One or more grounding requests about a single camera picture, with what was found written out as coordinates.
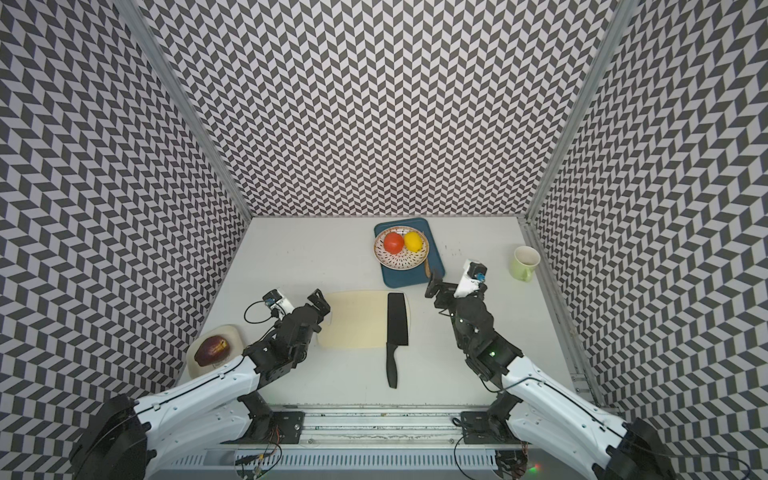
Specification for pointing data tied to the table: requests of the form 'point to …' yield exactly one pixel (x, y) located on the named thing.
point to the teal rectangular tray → (395, 277)
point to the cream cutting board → (359, 319)
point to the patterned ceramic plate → (402, 261)
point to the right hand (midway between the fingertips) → (448, 275)
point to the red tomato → (393, 242)
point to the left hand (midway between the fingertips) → (311, 301)
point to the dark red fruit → (211, 349)
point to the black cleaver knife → (397, 332)
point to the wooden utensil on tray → (427, 267)
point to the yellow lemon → (413, 241)
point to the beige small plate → (228, 332)
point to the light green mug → (525, 259)
